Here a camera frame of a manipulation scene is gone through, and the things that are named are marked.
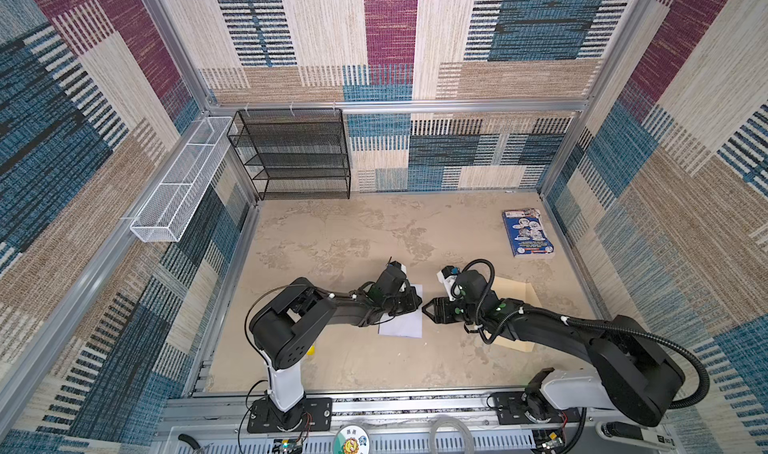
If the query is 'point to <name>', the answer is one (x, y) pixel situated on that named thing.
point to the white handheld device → (636, 435)
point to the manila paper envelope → (514, 289)
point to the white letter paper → (406, 325)
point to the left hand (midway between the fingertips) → (426, 297)
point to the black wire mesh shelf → (294, 154)
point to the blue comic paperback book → (527, 233)
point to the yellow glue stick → (311, 351)
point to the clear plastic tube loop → (449, 420)
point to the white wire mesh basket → (172, 207)
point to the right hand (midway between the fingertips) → (432, 312)
